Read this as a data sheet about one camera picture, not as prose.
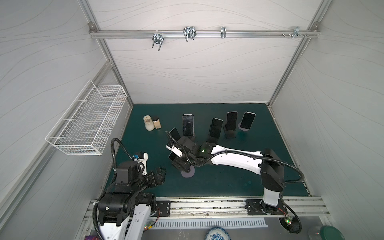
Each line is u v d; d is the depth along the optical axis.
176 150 0.62
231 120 0.97
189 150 0.59
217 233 0.66
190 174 0.85
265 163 0.45
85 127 0.68
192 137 1.01
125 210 0.41
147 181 0.55
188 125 0.95
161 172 0.58
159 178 0.57
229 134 1.04
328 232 0.60
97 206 0.41
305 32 0.80
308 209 0.74
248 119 0.96
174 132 0.82
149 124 1.01
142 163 0.51
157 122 1.00
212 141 1.02
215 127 0.93
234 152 0.52
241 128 1.04
